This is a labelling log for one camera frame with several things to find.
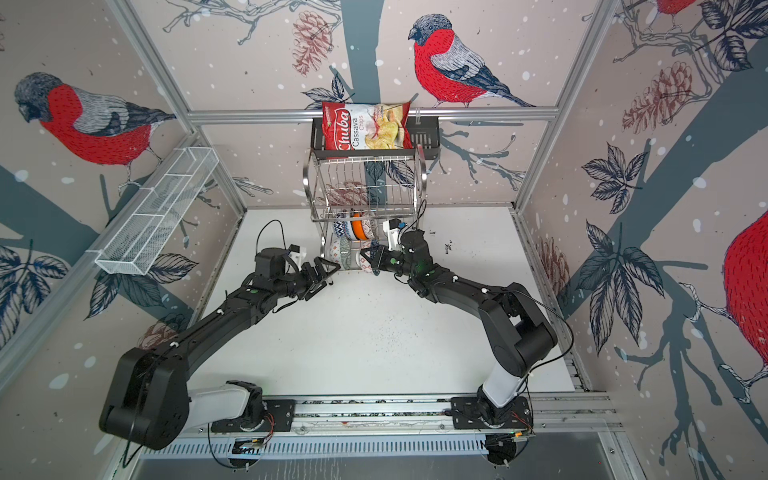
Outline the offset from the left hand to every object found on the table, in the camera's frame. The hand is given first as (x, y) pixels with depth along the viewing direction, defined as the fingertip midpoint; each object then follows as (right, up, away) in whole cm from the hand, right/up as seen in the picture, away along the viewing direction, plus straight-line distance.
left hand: (333, 274), depth 81 cm
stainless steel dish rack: (-1, +26, +41) cm, 49 cm away
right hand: (+6, +4, +2) cm, 8 cm away
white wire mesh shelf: (-47, +10, -10) cm, 49 cm away
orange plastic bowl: (+5, +13, +17) cm, 22 cm away
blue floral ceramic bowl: (+2, +12, +16) cm, 21 cm away
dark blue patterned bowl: (+8, +3, +2) cm, 9 cm away
